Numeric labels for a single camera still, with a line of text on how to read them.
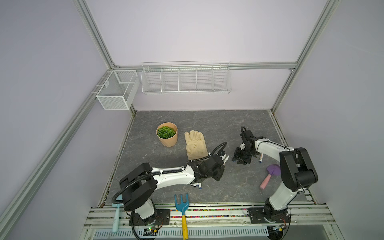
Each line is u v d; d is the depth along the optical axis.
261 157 0.93
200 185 0.83
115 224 0.71
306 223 0.73
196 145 1.00
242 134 0.81
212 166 0.63
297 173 0.48
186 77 0.99
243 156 0.81
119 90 1.02
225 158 0.84
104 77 0.87
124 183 0.47
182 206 0.76
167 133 0.93
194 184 0.83
